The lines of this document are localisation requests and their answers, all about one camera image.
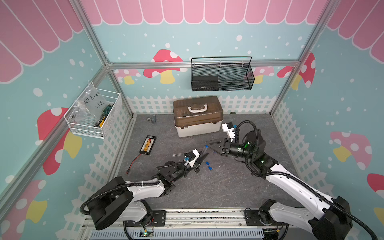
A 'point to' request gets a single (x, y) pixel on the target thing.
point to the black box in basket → (205, 83)
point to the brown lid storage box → (198, 116)
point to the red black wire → (127, 171)
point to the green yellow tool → (104, 115)
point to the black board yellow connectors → (147, 144)
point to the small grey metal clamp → (153, 119)
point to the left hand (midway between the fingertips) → (207, 153)
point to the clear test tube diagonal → (204, 150)
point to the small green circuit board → (146, 234)
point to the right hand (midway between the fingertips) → (207, 146)
